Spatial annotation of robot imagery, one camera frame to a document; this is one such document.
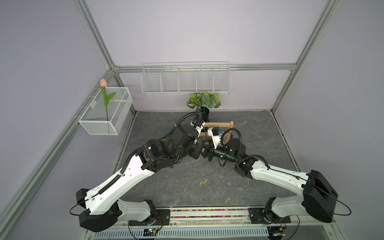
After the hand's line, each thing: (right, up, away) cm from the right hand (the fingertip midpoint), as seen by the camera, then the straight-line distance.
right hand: (195, 143), depth 70 cm
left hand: (+2, +2, -8) cm, 8 cm away
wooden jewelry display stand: (+17, +9, +8) cm, 21 cm away
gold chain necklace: (+5, -24, +15) cm, 29 cm away
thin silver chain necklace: (+19, -24, +15) cm, 34 cm away
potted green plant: (+4, +24, +24) cm, 34 cm away
